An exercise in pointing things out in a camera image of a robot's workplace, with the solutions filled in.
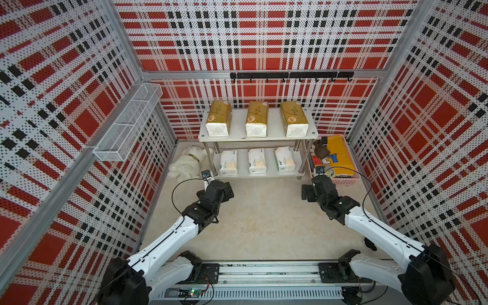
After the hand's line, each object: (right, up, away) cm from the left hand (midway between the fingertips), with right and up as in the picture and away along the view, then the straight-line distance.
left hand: (222, 186), depth 84 cm
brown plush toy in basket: (+51, +17, +18) cm, 56 cm away
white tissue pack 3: (+30, +12, +12) cm, 34 cm away
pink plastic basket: (+64, +1, +12) cm, 65 cm away
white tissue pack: (+1, +10, +12) cm, 16 cm away
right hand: (+42, 0, 0) cm, 42 cm away
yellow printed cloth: (+61, +12, +18) cm, 65 cm away
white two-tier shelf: (+6, +14, +21) cm, 26 cm away
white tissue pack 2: (+16, +11, +12) cm, 23 cm away
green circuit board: (-10, -37, -15) cm, 41 cm away
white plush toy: (-21, +8, +14) cm, 27 cm away
